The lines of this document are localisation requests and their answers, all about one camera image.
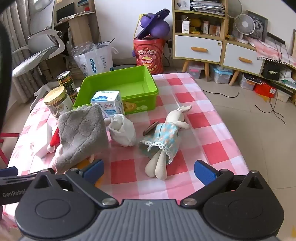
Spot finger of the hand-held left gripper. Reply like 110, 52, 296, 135
0, 173, 41, 186
0, 166, 19, 178

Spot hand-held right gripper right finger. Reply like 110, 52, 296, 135
179, 159, 269, 208

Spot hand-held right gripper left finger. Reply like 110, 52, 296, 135
30, 159, 119, 208

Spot grey quilted towel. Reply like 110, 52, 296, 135
55, 104, 110, 174

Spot white cloth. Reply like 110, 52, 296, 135
107, 113, 136, 147

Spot santa plush with red hat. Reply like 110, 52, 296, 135
47, 127, 62, 153

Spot rabbit doll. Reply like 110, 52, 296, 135
139, 105, 193, 180

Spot brown powder puff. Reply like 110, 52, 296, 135
143, 120, 159, 136

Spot green plastic bin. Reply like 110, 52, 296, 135
73, 65, 159, 115

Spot pink checkered tablecloth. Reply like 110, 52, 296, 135
3, 72, 249, 223

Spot blue white tissue carton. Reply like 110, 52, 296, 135
91, 91, 125, 121

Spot tall dark drink can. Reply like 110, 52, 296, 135
57, 71, 78, 105

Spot clear box with blue lid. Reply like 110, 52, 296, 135
213, 65, 233, 84

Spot clear storage box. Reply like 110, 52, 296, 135
239, 73, 262, 91

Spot clear box with pink contents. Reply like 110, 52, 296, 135
187, 62, 205, 79

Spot red box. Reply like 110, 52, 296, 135
254, 83, 277, 98

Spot white shopping bag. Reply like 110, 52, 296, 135
71, 38, 119, 77

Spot stack of flat cardboard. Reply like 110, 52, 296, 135
38, 54, 77, 79

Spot wooden stepped shelf cabinet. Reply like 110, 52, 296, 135
171, 0, 265, 86

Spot clear plastic bag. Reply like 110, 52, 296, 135
72, 42, 97, 57

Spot black paper bag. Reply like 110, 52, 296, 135
261, 60, 281, 80

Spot red printed bucket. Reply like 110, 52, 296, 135
133, 37, 166, 75

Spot pink lace cloth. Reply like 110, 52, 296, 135
246, 36, 296, 68

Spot white grey office chair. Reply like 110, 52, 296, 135
11, 0, 70, 102

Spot small orange boxes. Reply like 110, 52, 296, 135
203, 21, 221, 36

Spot wooden desk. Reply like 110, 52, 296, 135
54, 0, 102, 45

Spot yellow toy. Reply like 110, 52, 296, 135
191, 19, 201, 34

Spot grey curtain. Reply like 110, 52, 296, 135
0, 0, 35, 102

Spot purple jump ball toy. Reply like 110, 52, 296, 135
134, 9, 170, 40

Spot small white desk fan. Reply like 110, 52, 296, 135
234, 14, 255, 44

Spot dark monitor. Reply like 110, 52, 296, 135
57, 2, 75, 22

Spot stack of papers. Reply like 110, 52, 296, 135
190, 0, 226, 16

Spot white printed box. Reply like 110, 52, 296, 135
174, 0, 191, 11

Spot black cable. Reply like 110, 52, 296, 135
203, 90, 240, 99

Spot thin black cables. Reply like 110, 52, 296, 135
254, 97, 287, 126

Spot black picture frame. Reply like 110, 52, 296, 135
245, 10, 269, 42

